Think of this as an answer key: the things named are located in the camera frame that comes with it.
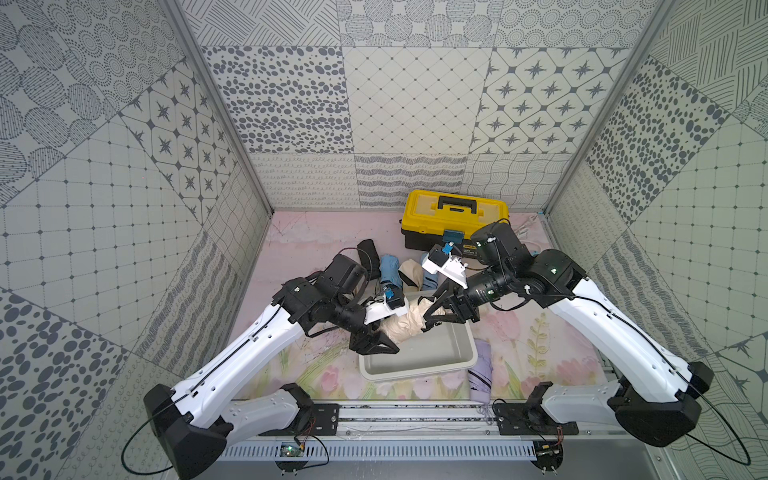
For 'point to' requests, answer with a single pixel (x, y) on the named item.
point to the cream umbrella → (399, 327)
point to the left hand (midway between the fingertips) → (396, 330)
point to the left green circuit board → (291, 449)
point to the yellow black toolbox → (439, 217)
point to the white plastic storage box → (443, 348)
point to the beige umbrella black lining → (411, 275)
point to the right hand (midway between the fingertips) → (431, 313)
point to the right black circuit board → (548, 455)
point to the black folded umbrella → (370, 259)
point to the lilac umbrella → (480, 376)
